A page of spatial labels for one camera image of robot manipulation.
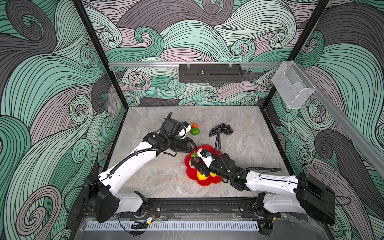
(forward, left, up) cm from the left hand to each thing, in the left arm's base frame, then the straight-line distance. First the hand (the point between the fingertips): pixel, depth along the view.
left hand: (195, 147), depth 73 cm
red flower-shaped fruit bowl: (-7, +1, -18) cm, 19 cm away
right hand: (-3, 0, -7) cm, 8 cm away
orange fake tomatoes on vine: (+29, -1, -20) cm, 35 cm away
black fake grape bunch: (+24, -21, -17) cm, 36 cm away
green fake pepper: (+22, -1, -18) cm, 28 cm away
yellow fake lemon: (-9, -3, -16) cm, 19 cm away
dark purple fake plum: (-5, 0, -4) cm, 6 cm away
